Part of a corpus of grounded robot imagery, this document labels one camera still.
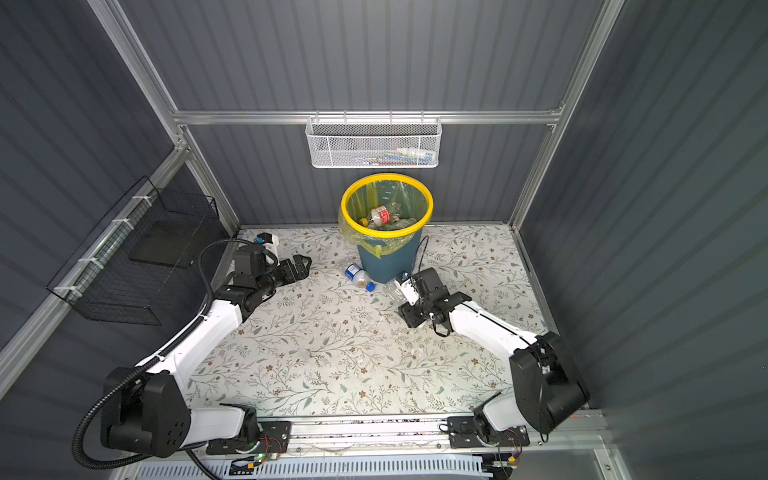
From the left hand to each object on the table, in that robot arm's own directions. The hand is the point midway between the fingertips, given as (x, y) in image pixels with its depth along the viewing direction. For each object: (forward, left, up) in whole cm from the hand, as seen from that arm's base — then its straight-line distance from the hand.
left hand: (297, 262), depth 85 cm
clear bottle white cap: (-6, -28, -9) cm, 30 cm away
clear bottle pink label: (+16, -25, +3) cm, 30 cm away
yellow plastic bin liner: (+22, -21, +5) cm, 31 cm away
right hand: (-10, -33, -11) cm, 36 cm away
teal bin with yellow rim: (+12, -32, -17) cm, 38 cm away
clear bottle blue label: (+5, -17, -16) cm, 24 cm away
